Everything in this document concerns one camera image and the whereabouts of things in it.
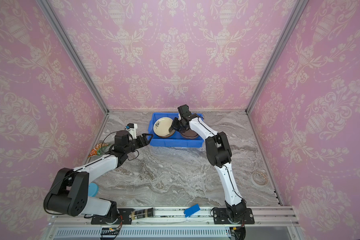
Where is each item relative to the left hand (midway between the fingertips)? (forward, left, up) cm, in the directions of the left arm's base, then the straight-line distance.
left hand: (150, 136), depth 88 cm
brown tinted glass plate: (+11, -24, -11) cm, 29 cm away
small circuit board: (-44, +15, -18) cm, 50 cm away
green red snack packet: (-3, +33, -10) cm, 35 cm away
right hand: (+13, -11, -6) cm, 18 cm away
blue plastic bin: (+1, -16, -4) cm, 16 cm away
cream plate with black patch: (+14, -4, -9) cm, 17 cm away
